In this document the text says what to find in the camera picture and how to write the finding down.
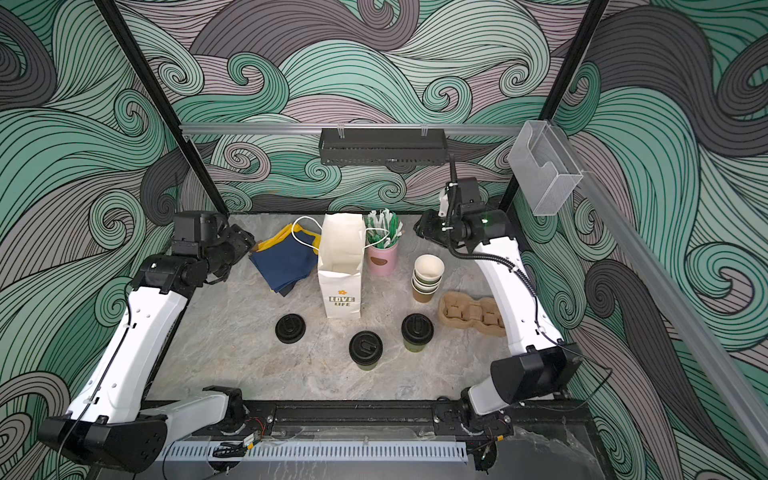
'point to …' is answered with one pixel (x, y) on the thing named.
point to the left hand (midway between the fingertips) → (248, 238)
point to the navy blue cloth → (286, 262)
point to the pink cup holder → (383, 261)
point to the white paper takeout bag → (340, 259)
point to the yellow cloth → (288, 230)
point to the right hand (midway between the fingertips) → (421, 228)
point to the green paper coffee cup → (367, 367)
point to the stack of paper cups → (426, 277)
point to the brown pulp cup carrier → (461, 310)
